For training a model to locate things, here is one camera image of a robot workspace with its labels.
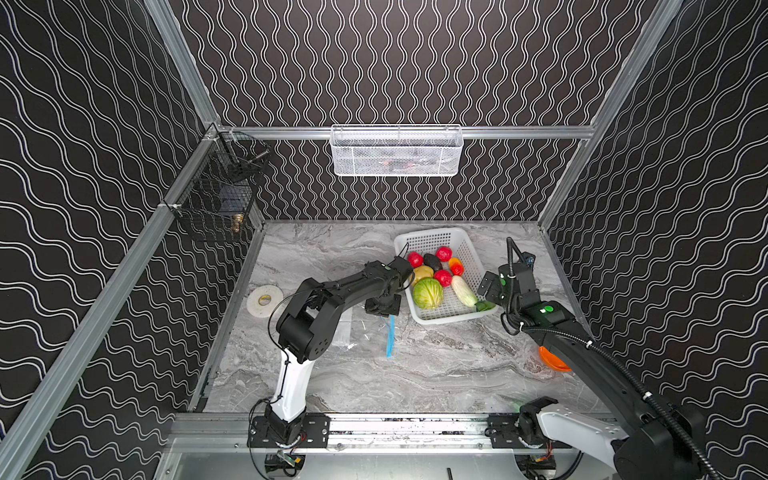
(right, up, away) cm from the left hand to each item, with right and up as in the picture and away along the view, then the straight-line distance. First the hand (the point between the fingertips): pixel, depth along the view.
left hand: (397, 316), depth 93 cm
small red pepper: (+21, +14, +9) cm, 27 cm away
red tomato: (+15, +12, +5) cm, 20 cm away
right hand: (+28, +11, -11) cm, 32 cm away
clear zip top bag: (-9, -5, -2) cm, 11 cm away
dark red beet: (+17, +19, +11) cm, 28 cm away
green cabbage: (+9, +7, -3) cm, 12 cm away
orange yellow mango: (+20, +17, +11) cm, 29 cm away
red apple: (+7, +17, +10) cm, 21 cm away
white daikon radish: (+22, +7, +3) cm, 23 cm away
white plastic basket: (+18, +2, +4) cm, 19 cm away
